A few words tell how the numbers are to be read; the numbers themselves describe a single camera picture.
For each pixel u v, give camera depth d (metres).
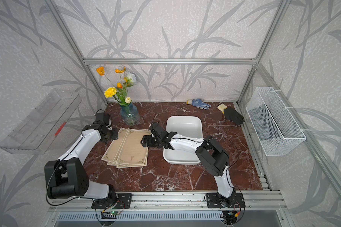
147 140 0.77
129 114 0.99
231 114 1.10
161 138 0.69
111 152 0.92
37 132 0.67
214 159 0.49
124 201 0.73
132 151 0.92
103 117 0.68
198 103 1.19
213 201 0.74
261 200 0.76
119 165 0.87
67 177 0.43
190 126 1.03
